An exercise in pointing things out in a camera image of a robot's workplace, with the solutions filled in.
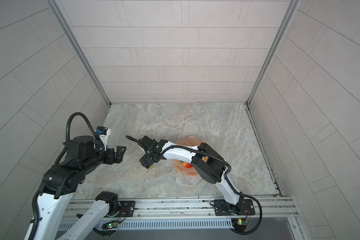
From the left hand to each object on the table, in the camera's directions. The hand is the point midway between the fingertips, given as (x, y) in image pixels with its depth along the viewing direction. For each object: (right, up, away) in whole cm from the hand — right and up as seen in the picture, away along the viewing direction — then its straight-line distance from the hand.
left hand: (121, 145), depth 66 cm
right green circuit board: (+55, -36, +2) cm, 66 cm away
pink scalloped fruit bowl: (+32, -3, +27) cm, 42 cm away
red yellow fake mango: (+11, -13, +11) cm, 20 cm away
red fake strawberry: (+29, -14, +16) cm, 36 cm away
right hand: (+7, -12, +20) cm, 24 cm away
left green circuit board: (-3, -35, -1) cm, 35 cm away
